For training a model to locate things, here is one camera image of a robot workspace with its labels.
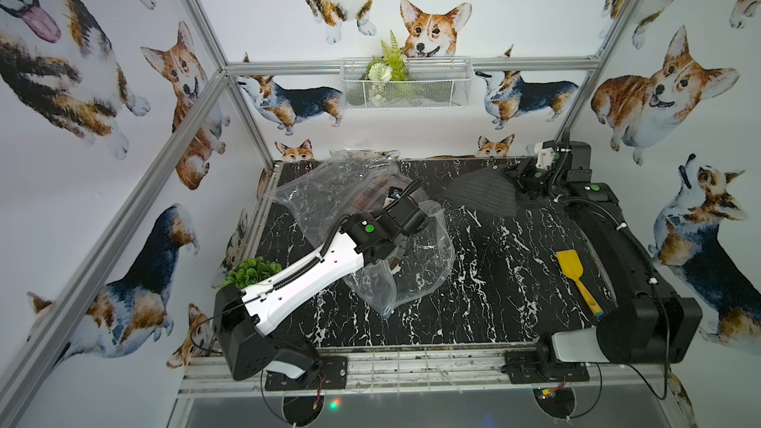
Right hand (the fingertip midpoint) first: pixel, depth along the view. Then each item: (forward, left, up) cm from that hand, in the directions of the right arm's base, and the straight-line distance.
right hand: (497, 165), depth 77 cm
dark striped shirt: (-4, +2, -5) cm, 7 cm away
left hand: (-14, +27, -9) cm, 31 cm away
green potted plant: (-23, +63, -12) cm, 68 cm away
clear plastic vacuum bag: (+20, +46, -29) cm, 58 cm away
